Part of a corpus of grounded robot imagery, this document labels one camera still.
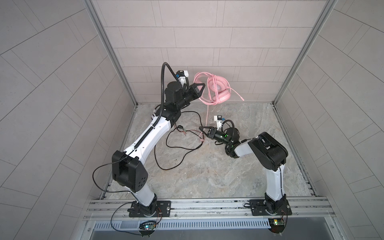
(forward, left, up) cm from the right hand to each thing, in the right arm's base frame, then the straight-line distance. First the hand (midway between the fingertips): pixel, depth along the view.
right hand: (200, 131), depth 84 cm
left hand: (+7, -5, +28) cm, 29 cm away
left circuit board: (-41, +26, -12) cm, 50 cm away
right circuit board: (-44, -32, -17) cm, 57 cm away
